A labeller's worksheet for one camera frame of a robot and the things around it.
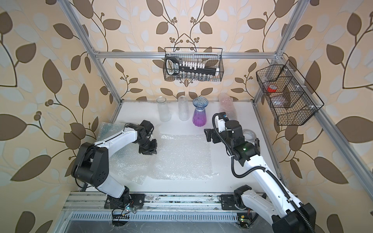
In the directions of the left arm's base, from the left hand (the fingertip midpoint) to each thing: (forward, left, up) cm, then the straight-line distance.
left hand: (154, 151), depth 87 cm
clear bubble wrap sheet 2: (+14, +34, +1) cm, 36 cm away
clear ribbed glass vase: (+28, -3, +3) cm, 28 cm away
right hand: (+5, -34, +18) cm, 38 cm away
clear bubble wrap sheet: (-1, -18, -6) cm, 19 cm away
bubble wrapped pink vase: (+36, -48, +4) cm, 61 cm away
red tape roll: (+25, -68, +29) cm, 78 cm away
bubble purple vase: (+29, -28, -3) cm, 40 cm away
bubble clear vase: (+28, -16, +8) cm, 34 cm away
